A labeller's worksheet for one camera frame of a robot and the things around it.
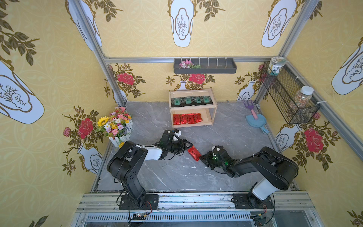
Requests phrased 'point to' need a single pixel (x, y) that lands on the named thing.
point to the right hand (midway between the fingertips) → (199, 154)
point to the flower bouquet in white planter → (117, 126)
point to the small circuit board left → (139, 216)
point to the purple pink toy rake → (251, 106)
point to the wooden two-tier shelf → (192, 107)
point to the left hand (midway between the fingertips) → (186, 144)
